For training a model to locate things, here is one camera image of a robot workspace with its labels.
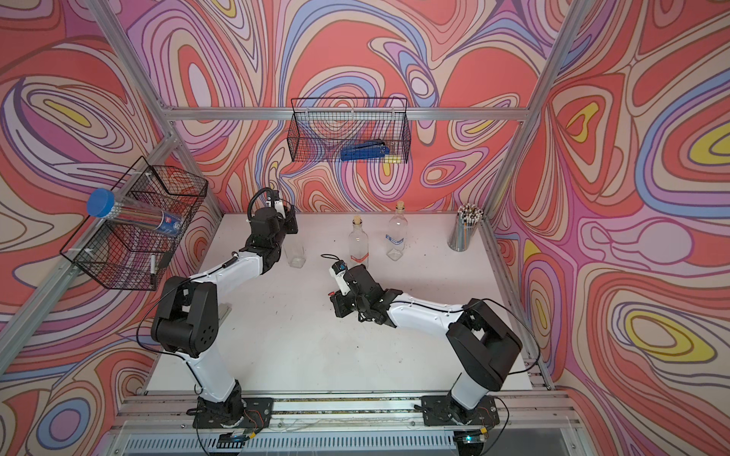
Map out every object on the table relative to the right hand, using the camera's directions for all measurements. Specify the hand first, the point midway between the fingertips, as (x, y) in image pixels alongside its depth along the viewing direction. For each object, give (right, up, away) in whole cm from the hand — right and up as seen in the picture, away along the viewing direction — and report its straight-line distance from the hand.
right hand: (334, 305), depth 85 cm
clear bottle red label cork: (+7, +19, +6) cm, 21 cm away
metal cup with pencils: (+44, +27, +10) cm, 53 cm away
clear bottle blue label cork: (+20, +22, +10) cm, 31 cm away
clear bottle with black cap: (-17, +15, +20) cm, 30 cm away
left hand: (-15, +30, +7) cm, 35 cm away
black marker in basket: (-45, +11, -13) cm, 48 cm away
